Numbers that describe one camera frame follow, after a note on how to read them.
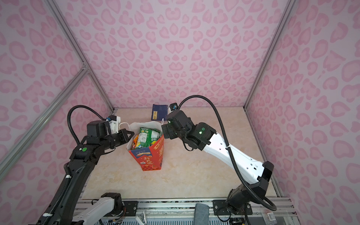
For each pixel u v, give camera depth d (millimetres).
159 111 1177
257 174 397
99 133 541
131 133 714
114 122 650
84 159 462
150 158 765
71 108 521
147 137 772
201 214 691
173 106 567
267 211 719
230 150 415
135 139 764
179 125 481
